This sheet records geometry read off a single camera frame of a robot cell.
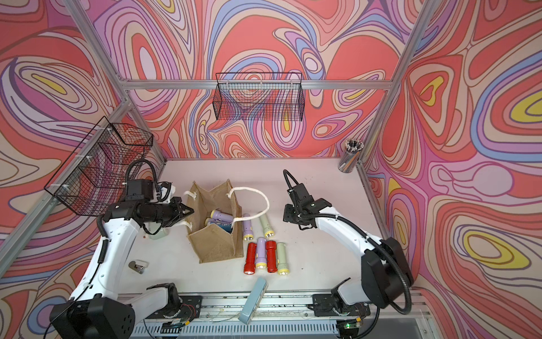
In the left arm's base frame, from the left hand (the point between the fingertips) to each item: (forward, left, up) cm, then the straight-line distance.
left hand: (195, 210), depth 75 cm
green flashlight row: (0, -26, -17) cm, 31 cm away
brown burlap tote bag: (-9, -6, -10) cm, 15 cm away
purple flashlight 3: (-12, -24, -18) cm, 32 cm away
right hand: (+2, -36, -11) cm, 37 cm away
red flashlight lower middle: (-7, -28, -17) cm, 33 cm away
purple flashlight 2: (-1, -18, -17) cm, 25 cm away
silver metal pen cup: (+37, -67, -7) cm, 77 cm away
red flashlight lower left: (-14, -20, -18) cm, 30 cm away
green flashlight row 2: (-11, -32, -18) cm, 38 cm away
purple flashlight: (+8, -4, -17) cm, 19 cm away
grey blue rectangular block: (-25, -21, -21) cm, 39 cm away
